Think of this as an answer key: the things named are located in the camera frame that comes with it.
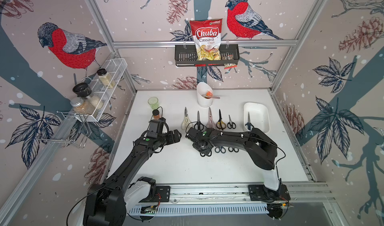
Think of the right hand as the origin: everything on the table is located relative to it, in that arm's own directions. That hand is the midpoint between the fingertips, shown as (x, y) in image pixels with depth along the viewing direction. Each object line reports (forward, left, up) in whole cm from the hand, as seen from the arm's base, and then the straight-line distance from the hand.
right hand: (196, 148), depth 89 cm
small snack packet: (+40, -19, +32) cm, 54 cm away
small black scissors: (+16, -1, 0) cm, 16 cm away
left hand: (+4, +11, +11) cm, 16 cm away
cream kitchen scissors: (+19, +8, +1) cm, 21 cm away
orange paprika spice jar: (+19, +27, +9) cm, 34 cm away
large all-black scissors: (-4, -4, +1) cm, 6 cm away
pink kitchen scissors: (+18, -9, 0) cm, 21 cm away
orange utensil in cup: (+38, -8, +8) cm, 39 cm away
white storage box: (+27, -45, -2) cm, 53 cm away
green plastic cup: (+33, +33, +4) cm, 47 cm away
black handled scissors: (+19, -23, -1) cm, 30 cm away
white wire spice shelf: (+37, +51, +32) cm, 71 cm away
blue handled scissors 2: (+19, -36, -1) cm, 40 cm away
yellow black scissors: (+18, -16, 0) cm, 25 cm away
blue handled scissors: (+1, -15, -1) cm, 15 cm away
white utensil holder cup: (+37, -2, +15) cm, 40 cm away
